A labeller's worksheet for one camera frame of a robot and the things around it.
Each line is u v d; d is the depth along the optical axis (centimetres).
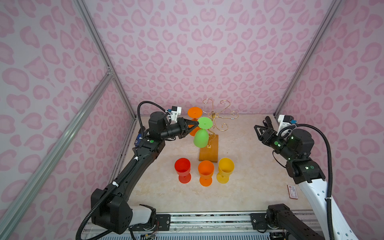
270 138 58
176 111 68
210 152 98
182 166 78
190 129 65
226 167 80
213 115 78
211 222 75
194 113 75
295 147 48
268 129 59
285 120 59
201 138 78
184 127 62
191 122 69
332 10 70
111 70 91
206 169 79
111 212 39
